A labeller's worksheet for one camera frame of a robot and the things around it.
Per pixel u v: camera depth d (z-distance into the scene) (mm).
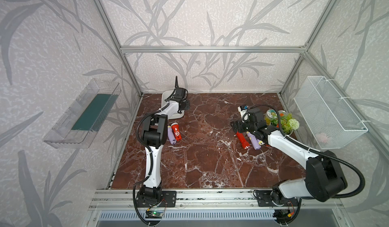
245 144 902
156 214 708
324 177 423
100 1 746
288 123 830
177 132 953
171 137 937
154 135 591
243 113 777
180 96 862
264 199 731
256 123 666
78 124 648
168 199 738
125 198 753
